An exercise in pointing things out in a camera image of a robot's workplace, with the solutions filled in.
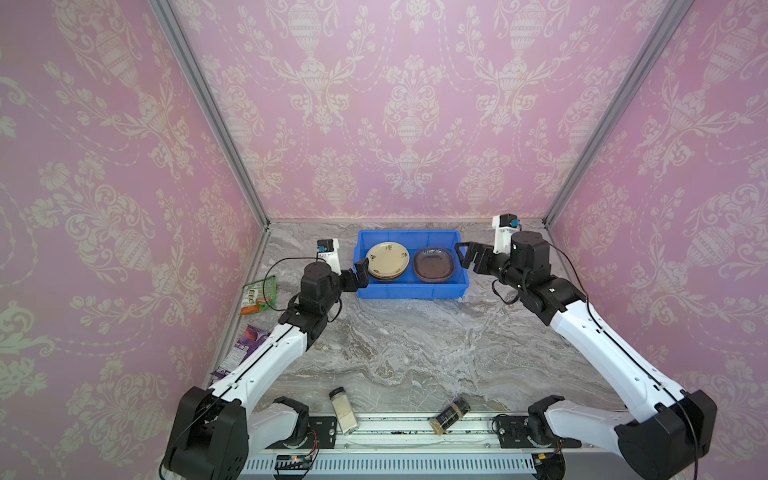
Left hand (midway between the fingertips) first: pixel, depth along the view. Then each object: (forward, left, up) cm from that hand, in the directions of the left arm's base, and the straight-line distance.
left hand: (356, 261), depth 81 cm
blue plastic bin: (+1, -15, -14) cm, 20 cm away
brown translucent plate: (+15, -24, -21) cm, 35 cm away
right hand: (+1, -29, +7) cm, 30 cm away
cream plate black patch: (+8, -8, -19) cm, 22 cm away
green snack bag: (+1, +34, -20) cm, 40 cm away
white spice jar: (-32, +2, -20) cm, 38 cm away
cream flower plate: (+16, -8, -19) cm, 26 cm away
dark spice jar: (-33, -25, -19) cm, 46 cm away
